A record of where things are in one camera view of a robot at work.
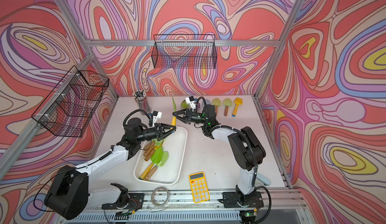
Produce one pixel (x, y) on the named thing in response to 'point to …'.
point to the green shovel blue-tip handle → (173, 121)
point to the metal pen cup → (143, 105)
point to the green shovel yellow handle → (184, 104)
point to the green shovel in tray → (156, 157)
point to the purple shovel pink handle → (198, 105)
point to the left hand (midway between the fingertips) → (176, 131)
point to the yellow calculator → (200, 190)
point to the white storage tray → (175, 143)
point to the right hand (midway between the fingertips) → (174, 118)
